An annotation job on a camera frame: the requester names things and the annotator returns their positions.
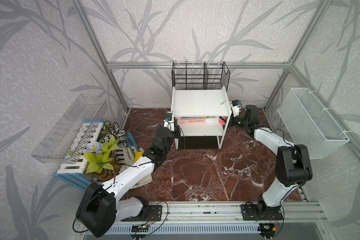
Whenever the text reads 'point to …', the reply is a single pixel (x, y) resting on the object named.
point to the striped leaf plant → (112, 129)
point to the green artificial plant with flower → (101, 160)
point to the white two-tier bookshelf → (200, 111)
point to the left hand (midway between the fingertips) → (177, 119)
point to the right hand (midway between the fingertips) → (220, 115)
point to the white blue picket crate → (72, 169)
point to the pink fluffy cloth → (223, 120)
